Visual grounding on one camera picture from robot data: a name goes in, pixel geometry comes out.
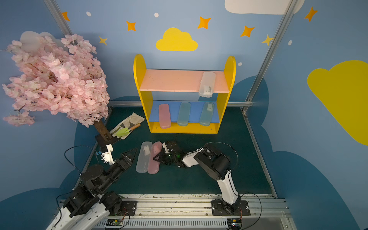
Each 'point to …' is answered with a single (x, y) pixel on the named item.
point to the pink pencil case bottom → (165, 116)
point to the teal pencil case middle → (183, 117)
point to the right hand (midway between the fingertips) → (154, 158)
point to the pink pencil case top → (154, 166)
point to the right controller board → (234, 224)
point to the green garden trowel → (125, 131)
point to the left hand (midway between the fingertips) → (135, 150)
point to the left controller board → (114, 222)
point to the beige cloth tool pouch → (133, 120)
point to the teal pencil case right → (207, 114)
